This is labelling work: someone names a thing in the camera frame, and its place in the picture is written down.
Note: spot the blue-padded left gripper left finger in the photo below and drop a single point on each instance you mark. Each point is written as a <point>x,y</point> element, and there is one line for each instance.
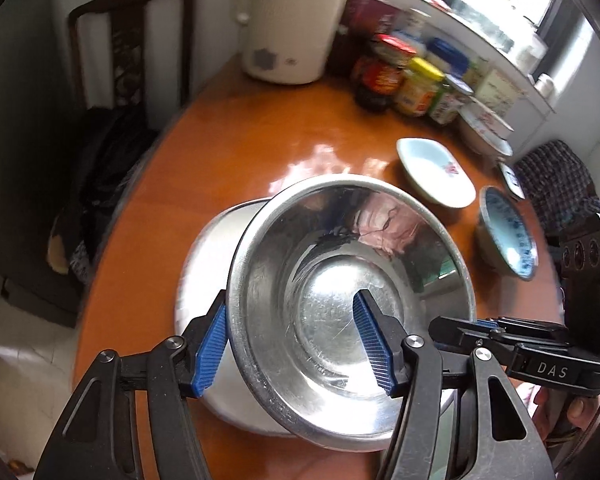
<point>96,434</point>

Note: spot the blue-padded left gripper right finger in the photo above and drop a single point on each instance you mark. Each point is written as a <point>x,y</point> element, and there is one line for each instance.
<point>494,436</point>

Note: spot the blue and white porcelain bowl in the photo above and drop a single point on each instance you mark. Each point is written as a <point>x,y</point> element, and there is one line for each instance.
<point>504,239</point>

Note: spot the white dish with red logo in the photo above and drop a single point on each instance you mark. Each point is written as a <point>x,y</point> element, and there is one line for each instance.
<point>435,173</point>

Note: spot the stainless steel bowl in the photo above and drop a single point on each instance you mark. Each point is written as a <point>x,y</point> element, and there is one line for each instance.
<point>289,298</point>

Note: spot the person's right hand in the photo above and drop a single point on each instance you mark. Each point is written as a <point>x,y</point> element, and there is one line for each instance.
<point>580,413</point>

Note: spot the plaid shirt on chair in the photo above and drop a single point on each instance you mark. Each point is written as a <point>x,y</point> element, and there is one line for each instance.
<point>558,185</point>

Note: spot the white remote control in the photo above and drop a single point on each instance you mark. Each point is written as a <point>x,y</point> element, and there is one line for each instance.
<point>510,180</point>

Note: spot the white round plate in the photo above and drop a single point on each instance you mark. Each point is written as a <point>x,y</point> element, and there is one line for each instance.
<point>203,276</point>

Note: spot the large white bowl red pattern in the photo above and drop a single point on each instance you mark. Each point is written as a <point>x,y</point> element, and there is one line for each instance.
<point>479,137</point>

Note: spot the small white bowl red pattern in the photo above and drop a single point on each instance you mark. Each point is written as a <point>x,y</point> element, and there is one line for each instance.
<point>491,120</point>

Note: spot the white cup on sill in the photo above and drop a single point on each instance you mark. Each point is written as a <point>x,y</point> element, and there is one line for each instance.
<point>545,86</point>

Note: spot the beige paper box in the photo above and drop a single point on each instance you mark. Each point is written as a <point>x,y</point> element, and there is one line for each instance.
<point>497,92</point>

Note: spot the green-label pickle jar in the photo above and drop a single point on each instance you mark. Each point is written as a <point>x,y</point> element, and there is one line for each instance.
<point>452,95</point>

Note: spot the yellow-lid jar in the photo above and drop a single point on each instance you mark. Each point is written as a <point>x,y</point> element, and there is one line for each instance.
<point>420,84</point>

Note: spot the blue-lid white container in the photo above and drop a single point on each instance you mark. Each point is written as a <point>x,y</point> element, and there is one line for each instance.
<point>446,57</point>

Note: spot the red-lid chili sauce jar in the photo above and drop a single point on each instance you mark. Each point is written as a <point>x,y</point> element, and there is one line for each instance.
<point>378,74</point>

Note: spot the dark wooden chair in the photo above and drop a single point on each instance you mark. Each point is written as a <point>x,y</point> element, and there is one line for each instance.
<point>117,138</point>

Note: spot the red box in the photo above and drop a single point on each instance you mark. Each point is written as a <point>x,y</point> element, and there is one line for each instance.
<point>359,22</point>

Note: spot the cream electric kettle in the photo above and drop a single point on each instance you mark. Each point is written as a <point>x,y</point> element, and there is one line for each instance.
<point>287,41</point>

